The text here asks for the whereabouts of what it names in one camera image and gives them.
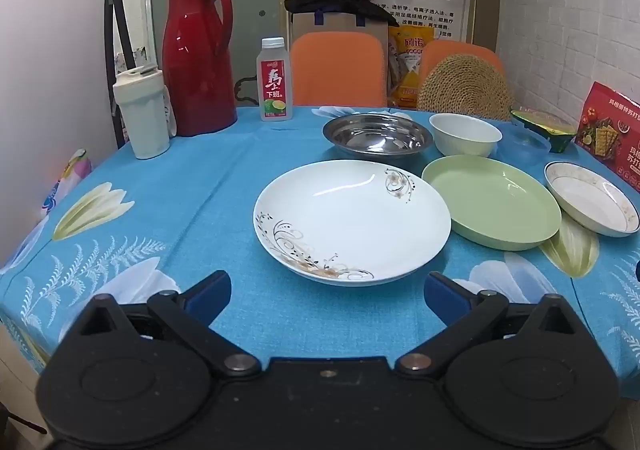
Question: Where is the cream white cup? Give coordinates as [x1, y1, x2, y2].
[113, 64, 170, 160]

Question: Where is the stainless steel bowl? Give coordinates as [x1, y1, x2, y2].
[322, 113, 433, 158]

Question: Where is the red thermos jug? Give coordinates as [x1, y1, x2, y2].
[162, 0, 238, 137]

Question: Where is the green snack packet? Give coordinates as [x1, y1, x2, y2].
[510, 108, 577, 153]

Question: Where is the large white floral plate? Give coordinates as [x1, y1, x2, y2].
[254, 160, 452, 288]

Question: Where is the yellow snack bag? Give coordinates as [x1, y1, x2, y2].
[388, 24, 434, 109]

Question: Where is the brown paper bag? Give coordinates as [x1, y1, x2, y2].
[290, 11, 388, 56]

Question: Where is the white poster with text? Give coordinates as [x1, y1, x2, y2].
[371, 0, 476, 43]

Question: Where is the blue floral tablecloth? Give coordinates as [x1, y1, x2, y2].
[1, 109, 639, 398]

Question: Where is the woven straw mat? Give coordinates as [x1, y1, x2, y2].
[416, 54, 513, 121]

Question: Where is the red cracker box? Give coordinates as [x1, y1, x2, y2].
[575, 82, 640, 190]

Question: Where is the light green plate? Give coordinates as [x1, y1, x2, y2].
[422, 155, 562, 252]

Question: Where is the red label juice bottle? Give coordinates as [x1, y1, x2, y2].
[256, 37, 293, 121]

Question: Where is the orange chair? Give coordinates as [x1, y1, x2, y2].
[291, 32, 387, 108]
[416, 40, 510, 113]

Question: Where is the white ceramic bowl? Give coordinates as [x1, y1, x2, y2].
[430, 113, 502, 158]

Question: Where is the right orange chair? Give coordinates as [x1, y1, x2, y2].
[416, 40, 510, 113]

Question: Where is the left orange chair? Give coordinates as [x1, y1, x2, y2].
[291, 32, 387, 108]

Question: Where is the clear blue plastic bowl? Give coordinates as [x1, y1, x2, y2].
[494, 123, 550, 170]

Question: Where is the small patterned rim plate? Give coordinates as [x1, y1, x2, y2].
[544, 161, 639, 238]

